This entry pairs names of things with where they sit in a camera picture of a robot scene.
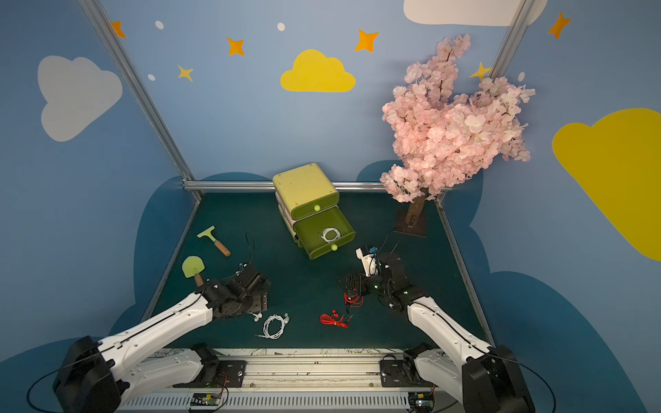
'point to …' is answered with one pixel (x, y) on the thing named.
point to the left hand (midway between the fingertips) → (256, 297)
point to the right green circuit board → (422, 400)
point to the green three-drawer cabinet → (306, 200)
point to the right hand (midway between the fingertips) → (351, 275)
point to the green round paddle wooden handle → (192, 267)
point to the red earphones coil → (356, 299)
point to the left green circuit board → (205, 398)
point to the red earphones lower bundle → (333, 319)
